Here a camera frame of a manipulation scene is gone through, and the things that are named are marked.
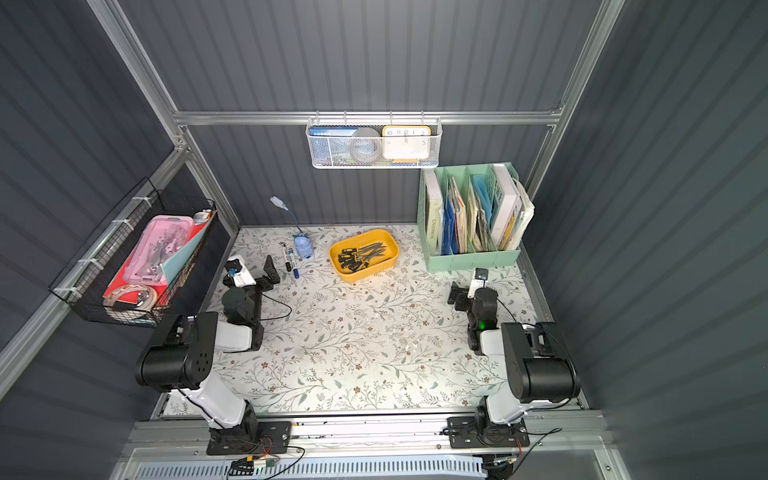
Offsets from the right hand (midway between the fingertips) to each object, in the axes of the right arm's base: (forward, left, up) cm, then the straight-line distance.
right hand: (477, 284), depth 93 cm
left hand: (+1, +69, +10) cm, 70 cm away
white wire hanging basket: (+28, +14, +26) cm, 41 cm away
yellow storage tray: (+18, +38, -7) cm, 43 cm away
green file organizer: (+19, +2, +11) cm, 22 cm away
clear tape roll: (-23, +85, +23) cm, 92 cm away
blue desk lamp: (+17, +59, -1) cm, 61 cm away
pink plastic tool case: (-2, +85, +24) cm, 89 cm away
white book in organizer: (+21, -11, +13) cm, 27 cm away
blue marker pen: (+11, +62, -7) cm, 64 cm away
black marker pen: (+13, +66, -7) cm, 67 cm away
